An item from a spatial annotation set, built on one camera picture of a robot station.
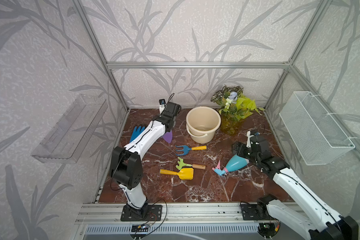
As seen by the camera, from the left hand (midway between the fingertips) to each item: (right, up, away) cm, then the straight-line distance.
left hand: (166, 117), depth 89 cm
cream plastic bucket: (+24, -4, +19) cm, 31 cm away
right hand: (+40, -16, -8) cm, 43 cm away
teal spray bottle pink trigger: (+41, -26, -5) cm, 49 cm away
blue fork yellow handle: (+12, -20, +8) cm, 25 cm away
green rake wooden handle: (+10, -29, +1) cm, 31 cm away
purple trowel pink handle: (+2, -12, -2) cm, 12 cm away
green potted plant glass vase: (+43, +7, +5) cm, 44 cm away
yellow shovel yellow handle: (+12, -33, -2) cm, 35 cm away
